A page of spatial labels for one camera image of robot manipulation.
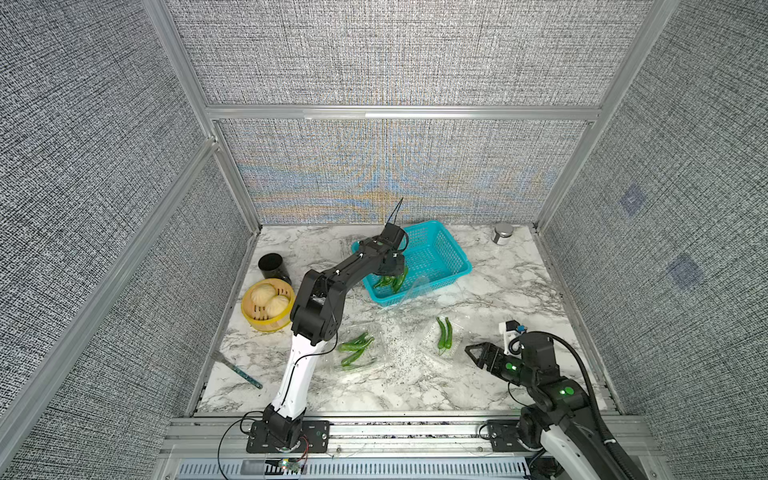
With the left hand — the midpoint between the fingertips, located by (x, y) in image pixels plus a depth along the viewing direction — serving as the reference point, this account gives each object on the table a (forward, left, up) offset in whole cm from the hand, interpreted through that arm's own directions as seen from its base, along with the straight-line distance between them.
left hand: (401, 265), depth 101 cm
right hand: (-30, -17, +3) cm, 35 cm away
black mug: (-1, +42, +3) cm, 42 cm away
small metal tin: (+13, -39, 0) cm, 41 cm away
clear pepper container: (-29, +11, -5) cm, 31 cm away
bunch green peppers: (-27, +15, -2) cm, 31 cm away
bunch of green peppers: (-23, -12, -4) cm, 26 cm away
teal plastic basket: (+7, -13, -5) cm, 15 cm away
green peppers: (-5, +3, -2) cm, 6 cm away
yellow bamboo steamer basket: (-15, +46, -2) cm, 48 cm away
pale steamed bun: (-10, +44, +1) cm, 45 cm away
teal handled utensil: (-31, +49, -4) cm, 58 cm away
